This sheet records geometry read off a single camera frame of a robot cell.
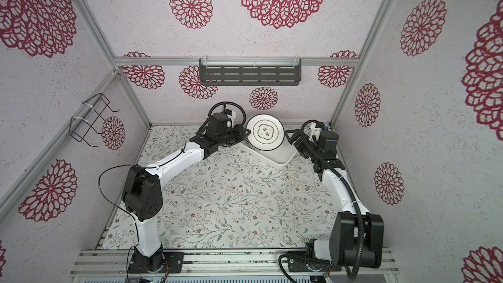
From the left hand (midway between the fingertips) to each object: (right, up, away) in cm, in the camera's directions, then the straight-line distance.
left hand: (251, 132), depth 85 cm
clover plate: (+6, 0, +2) cm, 7 cm away
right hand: (+16, -1, -4) cm, 16 cm away
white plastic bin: (+13, -13, +15) cm, 24 cm away
